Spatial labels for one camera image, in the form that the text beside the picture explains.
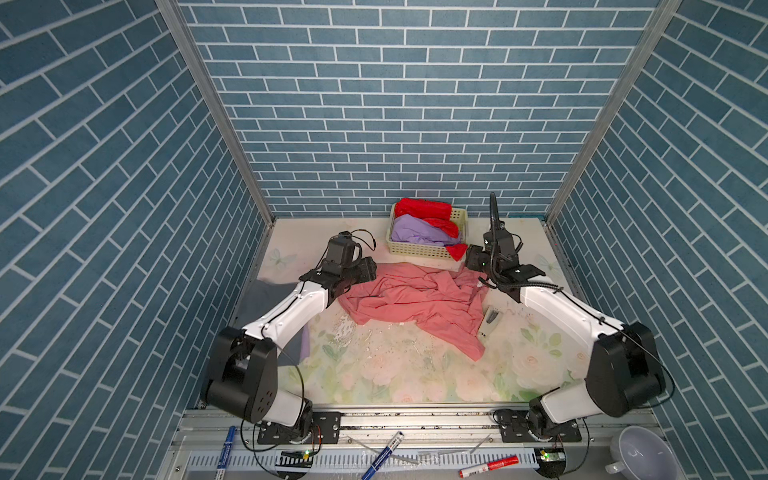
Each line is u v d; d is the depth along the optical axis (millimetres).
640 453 705
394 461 697
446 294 964
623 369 434
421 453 707
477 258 791
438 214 1155
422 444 727
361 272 783
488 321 910
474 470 679
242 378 423
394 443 706
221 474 667
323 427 732
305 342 864
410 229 1056
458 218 1162
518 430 728
